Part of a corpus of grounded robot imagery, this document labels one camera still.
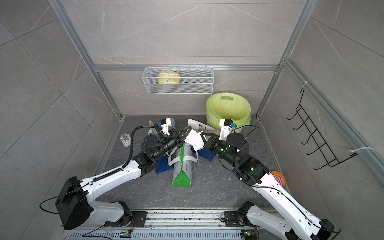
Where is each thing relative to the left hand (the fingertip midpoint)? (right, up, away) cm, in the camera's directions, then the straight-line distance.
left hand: (192, 127), depth 63 cm
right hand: (+4, -3, 0) cm, 5 cm away
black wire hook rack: (+58, -10, 0) cm, 59 cm away
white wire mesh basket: (-1, +32, +37) cm, 49 cm away
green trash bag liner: (+22, +14, +34) cm, 43 cm away
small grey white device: (-48, -9, +40) cm, 64 cm away
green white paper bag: (-6, -15, +5) cm, 17 cm away
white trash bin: (+26, +13, +34) cm, 45 cm away
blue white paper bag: (+7, -16, +19) cm, 26 cm away
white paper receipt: (+1, -5, +1) cm, 5 cm away
